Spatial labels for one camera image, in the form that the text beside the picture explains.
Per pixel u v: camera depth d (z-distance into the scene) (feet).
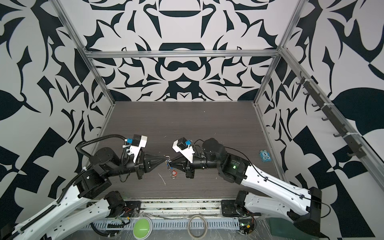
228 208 2.43
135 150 1.65
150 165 1.75
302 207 1.31
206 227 2.28
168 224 2.34
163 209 2.49
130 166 1.74
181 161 1.75
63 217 1.46
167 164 1.84
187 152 1.68
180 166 1.87
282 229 2.30
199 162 1.74
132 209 2.40
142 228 2.25
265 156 2.97
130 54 3.13
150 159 1.75
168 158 1.84
